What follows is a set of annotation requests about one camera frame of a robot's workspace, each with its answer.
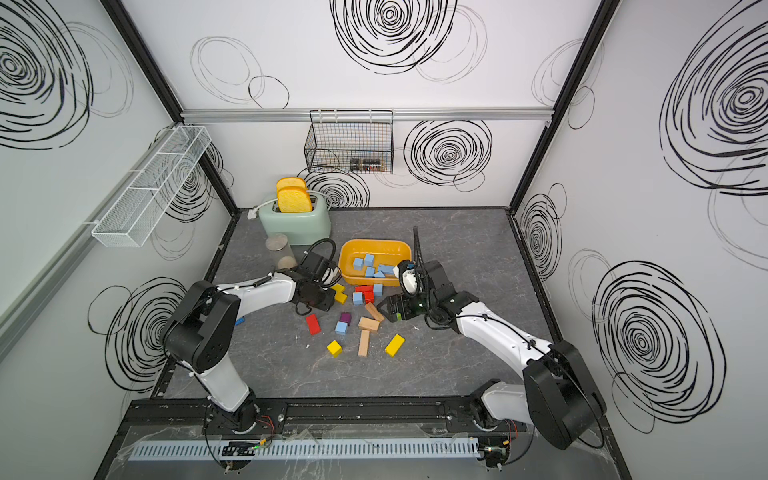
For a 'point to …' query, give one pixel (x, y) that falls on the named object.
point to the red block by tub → (369, 296)
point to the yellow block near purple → (338, 287)
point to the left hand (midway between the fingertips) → (328, 300)
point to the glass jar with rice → (279, 247)
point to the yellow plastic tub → (387, 252)
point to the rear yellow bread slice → (290, 182)
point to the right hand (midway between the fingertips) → (391, 305)
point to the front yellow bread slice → (294, 199)
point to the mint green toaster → (298, 228)
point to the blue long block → (387, 269)
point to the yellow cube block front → (335, 348)
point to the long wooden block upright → (363, 349)
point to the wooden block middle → (369, 323)
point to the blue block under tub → (378, 287)
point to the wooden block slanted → (378, 317)
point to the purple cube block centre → (345, 317)
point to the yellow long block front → (394, 345)
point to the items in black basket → (373, 165)
